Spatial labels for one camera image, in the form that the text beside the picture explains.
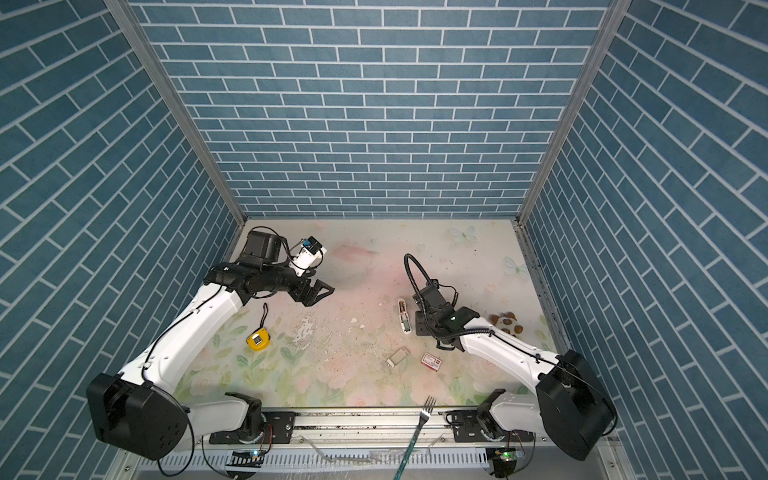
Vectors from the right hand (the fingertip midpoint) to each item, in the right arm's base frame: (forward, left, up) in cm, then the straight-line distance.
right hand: (420, 316), depth 87 cm
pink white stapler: (0, +4, -6) cm, 7 cm away
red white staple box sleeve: (-10, -4, -6) cm, 13 cm away
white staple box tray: (-9, +6, -7) cm, 13 cm away
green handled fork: (-22, -3, -7) cm, 24 cm away
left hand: (+1, +27, +15) cm, 30 cm away
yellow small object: (-9, +47, -4) cm, 48 cm away
